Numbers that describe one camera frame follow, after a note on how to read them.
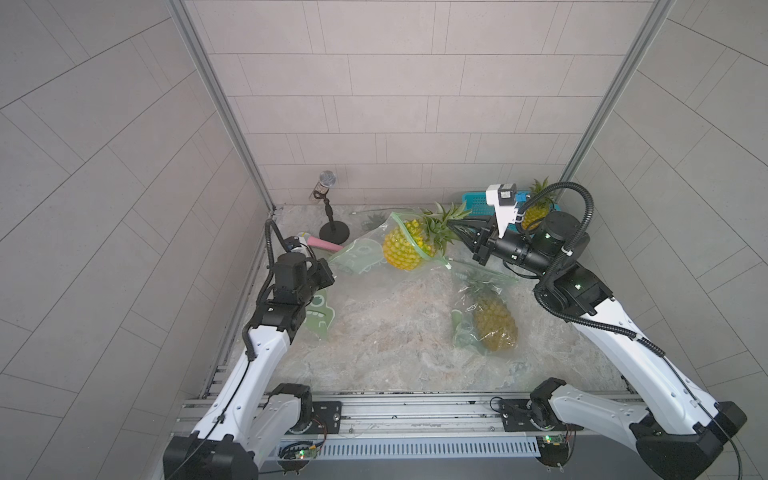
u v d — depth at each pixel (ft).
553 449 2.27
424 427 2.32
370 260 2.75
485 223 1.73
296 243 2.20
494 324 2.52
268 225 1.83
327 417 2.32
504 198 1.58
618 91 2.75
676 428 1.25
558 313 1.51
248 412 1.36
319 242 3.36
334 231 3.51
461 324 2.65
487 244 1.65
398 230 2.02
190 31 2.38
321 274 2.23
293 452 2.26
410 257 2.07
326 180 2.78
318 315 2.65
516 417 2.33
